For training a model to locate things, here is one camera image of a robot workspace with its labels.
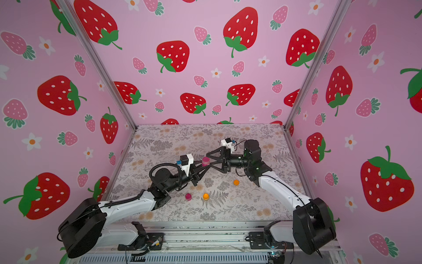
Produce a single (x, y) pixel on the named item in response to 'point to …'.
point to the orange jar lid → (236, 182)
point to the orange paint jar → (206, 196)
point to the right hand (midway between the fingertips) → (210, 160)
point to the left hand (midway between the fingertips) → (208, 164)
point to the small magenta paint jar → (188, 196)
